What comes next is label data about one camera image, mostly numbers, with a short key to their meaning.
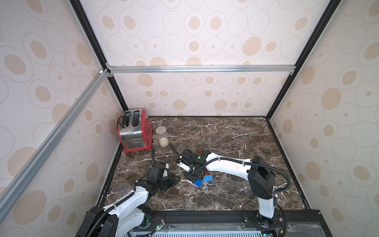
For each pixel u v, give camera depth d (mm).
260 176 510
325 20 716
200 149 998
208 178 872
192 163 635
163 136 946
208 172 603
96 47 800
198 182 811
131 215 574
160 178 687
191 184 837
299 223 732
